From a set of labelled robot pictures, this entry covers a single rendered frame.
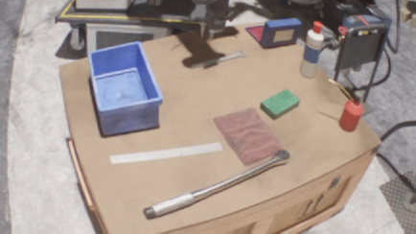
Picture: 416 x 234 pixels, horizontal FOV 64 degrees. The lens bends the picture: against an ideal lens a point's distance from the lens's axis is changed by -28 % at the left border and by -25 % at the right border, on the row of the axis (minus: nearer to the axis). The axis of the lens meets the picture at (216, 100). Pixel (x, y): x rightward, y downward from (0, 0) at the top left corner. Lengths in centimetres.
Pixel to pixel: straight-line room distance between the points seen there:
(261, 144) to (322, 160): 21
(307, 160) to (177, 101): 45
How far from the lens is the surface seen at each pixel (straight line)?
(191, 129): 130
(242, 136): 127
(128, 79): 146
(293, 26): 166
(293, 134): 135
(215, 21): 140
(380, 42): 217
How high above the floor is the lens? 139
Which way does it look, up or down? 41 degrees down
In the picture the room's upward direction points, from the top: 8 degrees clockwise
